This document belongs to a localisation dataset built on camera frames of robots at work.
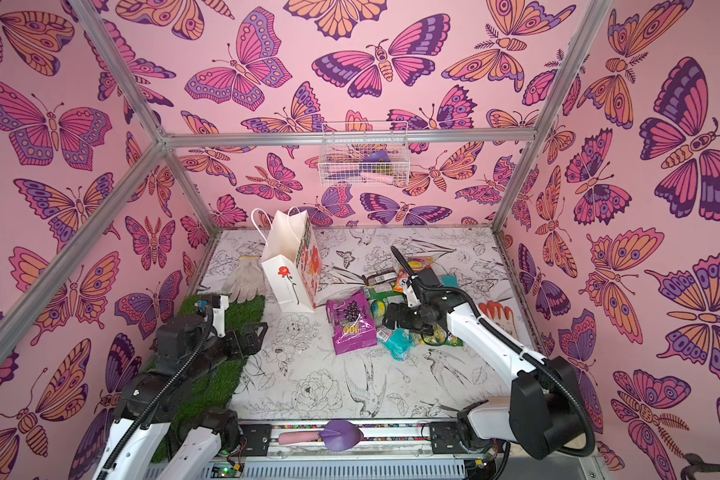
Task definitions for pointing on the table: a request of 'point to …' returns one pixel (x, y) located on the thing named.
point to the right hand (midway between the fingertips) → (396, 319)
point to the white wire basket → (364, 154)
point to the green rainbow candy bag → (379, 301)
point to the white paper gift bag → (292, 259)
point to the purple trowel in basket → (377, 167)
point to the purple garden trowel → (336, 436)
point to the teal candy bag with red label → (398, 341)
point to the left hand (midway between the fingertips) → (253, 324)
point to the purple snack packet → (352, 323)
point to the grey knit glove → (247, 281)
